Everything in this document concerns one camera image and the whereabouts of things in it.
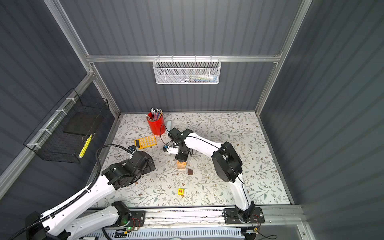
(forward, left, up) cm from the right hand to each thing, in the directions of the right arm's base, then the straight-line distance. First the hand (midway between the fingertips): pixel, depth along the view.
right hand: (183, 157), depth 91 cm
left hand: (-9, +18, +10) cm, 22 cm away
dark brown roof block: (-8, -4, -3) cm, 9 cm away
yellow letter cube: (-19, +1, -2) cm, 19 cm away
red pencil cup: (+21, +19, +5) cm, 28 cm away
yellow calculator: (+13, +27, -2) cm, 30 cm away
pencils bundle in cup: (+28, +21, +10) cm, 36 cm away
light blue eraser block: (+26, +12, 0) cm, 29 cm away
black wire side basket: (-2, +55, +25) cm, 61 cm away
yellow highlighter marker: (-6, +43, +25) cm, 50 cm away
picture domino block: (-4, +1, -1) cm, 5 cm away
